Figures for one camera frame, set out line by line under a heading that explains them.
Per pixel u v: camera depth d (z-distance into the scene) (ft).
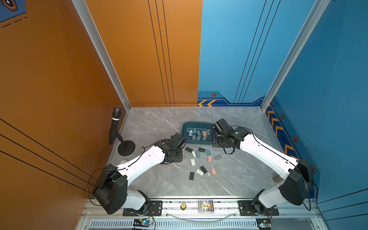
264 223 2.33
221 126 2.02
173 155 2.15
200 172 2.78
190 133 3.36
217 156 3.00
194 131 3.37
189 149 3.11
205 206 2.41
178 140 2.15
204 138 3.26
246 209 2.38
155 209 2.43
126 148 3.10
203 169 2.84
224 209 2.44
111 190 1.35
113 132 2.57
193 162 2.92
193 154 3.05
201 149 3.11
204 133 3.34
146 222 2.30
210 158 3.00
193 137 3.30
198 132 3.35
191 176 2.78
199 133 3.34
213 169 2.85
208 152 3.08
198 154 3.07
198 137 3.27
